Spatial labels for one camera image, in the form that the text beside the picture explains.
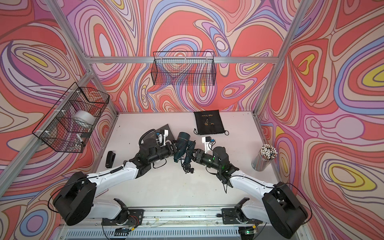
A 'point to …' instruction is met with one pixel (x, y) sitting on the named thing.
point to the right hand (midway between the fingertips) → (187, 156)
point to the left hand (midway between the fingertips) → (185, 146)
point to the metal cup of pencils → (261, 161)
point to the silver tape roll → (84, 117)
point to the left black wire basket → (68, 123)
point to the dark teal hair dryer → (183, 143)
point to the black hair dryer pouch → (209, 122)
